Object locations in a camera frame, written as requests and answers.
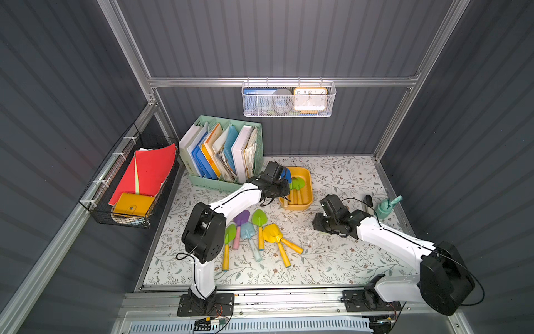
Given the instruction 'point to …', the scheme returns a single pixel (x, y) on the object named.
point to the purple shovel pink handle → (238, 220)
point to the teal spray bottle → (385, 206)
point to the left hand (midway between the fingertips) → (287, 187)
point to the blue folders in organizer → (200, 161)
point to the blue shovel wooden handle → (286, 174)
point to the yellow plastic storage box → (306, 192)
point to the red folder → (147, 172)
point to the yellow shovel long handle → (272, 233)
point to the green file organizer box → (188, 168)
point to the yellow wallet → (133, 204)
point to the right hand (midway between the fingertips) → (319, 221)
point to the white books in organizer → (243, 152)
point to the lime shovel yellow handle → (259, 218)
